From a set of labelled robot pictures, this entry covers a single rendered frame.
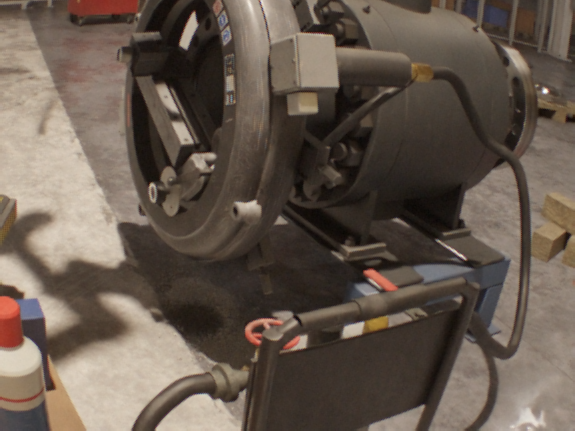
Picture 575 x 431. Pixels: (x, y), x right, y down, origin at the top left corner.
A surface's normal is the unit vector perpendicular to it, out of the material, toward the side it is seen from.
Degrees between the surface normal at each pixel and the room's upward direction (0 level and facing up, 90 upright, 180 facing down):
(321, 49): 67
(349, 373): 90
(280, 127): 84
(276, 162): 96
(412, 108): 80
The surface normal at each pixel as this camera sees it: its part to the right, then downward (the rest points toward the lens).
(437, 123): 0.54, 0.34
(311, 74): 0.55, 0.00
